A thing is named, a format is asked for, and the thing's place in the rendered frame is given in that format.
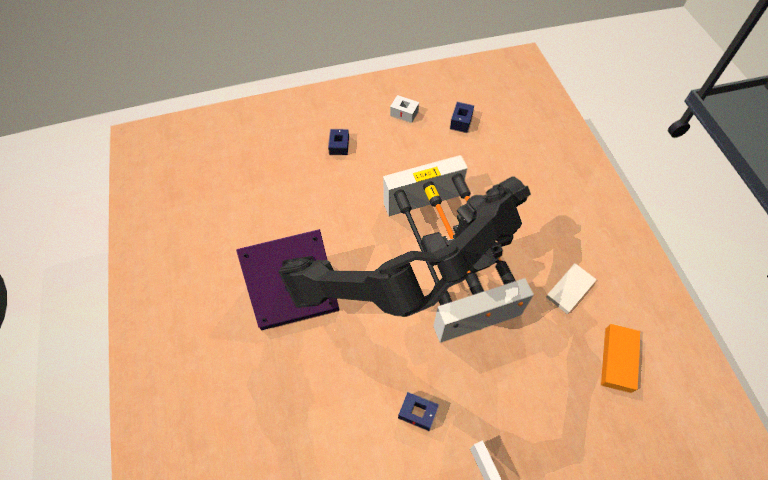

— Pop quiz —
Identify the orange rectangular block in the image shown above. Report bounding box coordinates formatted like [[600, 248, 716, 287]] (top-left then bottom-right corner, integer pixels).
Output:
[[601, 324, 640, 393]]

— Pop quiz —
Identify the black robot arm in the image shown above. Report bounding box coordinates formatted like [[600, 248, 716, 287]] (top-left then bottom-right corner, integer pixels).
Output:
[[278, 176, 531, 317]]

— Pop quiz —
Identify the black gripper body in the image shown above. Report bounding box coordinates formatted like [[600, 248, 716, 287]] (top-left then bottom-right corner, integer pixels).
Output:
[[421, 214, 514, 252]]

